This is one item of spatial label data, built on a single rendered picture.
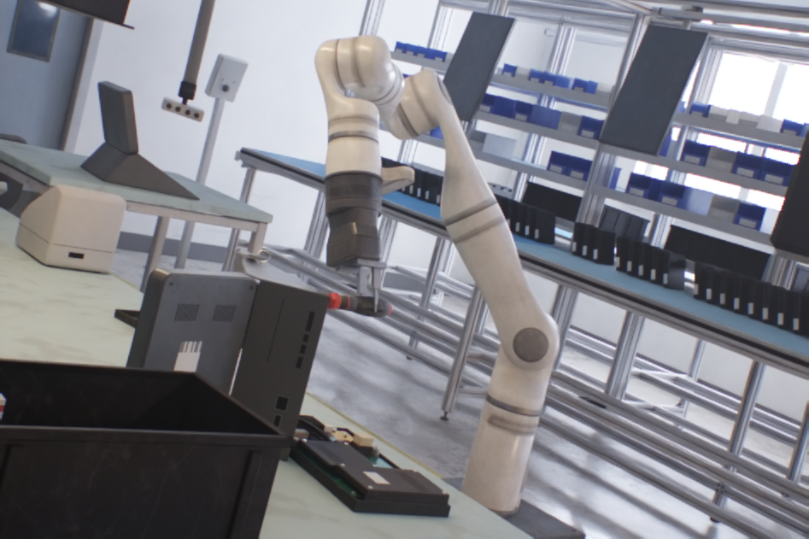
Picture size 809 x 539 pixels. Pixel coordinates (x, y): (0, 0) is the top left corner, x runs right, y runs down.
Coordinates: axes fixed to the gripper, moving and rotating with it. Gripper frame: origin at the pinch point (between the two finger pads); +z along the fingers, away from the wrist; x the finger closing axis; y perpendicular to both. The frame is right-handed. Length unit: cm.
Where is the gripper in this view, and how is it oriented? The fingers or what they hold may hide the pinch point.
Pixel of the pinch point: (368, 313)
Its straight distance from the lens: 169.7
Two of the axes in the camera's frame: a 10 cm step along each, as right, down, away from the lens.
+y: -8.0, -1.5, -5.8
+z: 0.1, 9.6, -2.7
